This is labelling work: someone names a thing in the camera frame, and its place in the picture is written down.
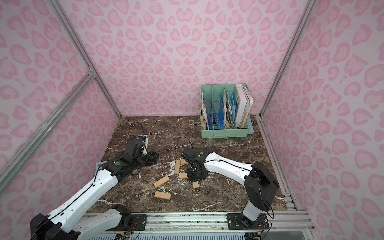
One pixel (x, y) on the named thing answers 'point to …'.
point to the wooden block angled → (195, 184)
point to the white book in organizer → (242, 102)
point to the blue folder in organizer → (220, 116)
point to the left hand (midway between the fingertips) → (155, 153)
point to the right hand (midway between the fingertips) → (192, 181)
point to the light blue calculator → (99, 165)
